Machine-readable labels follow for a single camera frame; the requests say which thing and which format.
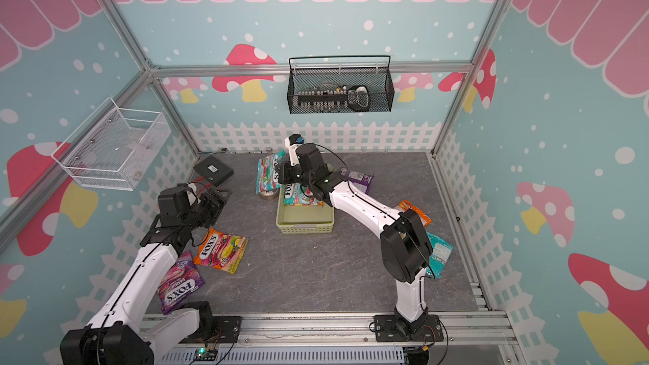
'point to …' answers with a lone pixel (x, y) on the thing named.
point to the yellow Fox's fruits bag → (222, 251)
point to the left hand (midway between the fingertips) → (230, 200)
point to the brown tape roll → (269, 195)
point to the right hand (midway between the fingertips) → (275, 167)
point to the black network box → (213, 171)
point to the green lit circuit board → (204, 355)
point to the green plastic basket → (303, 219)
